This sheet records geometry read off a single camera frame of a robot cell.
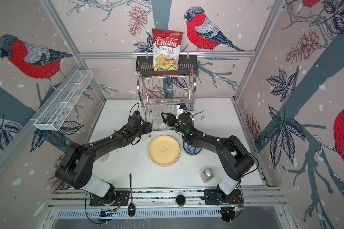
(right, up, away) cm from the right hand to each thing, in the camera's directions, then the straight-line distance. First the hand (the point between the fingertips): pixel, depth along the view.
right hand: (162, 117), depth 85 cm
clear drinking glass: (+1, -5, -3) cm, 6 cm away
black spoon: (-14, -46, -15) cm, 50 cm away
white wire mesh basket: (-55, 0, -15) cm, 57 cm away
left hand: (-10, -5, +6) cm, 13 cm away
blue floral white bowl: (+18, -20, +3) cm, 27 cm away
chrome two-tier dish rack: (-4, +21, +37) cm, 43 cm away
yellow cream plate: (+1, -21, +4) cm, 22 cm away
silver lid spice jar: (+24, -29, -13) cm, 40 cm away
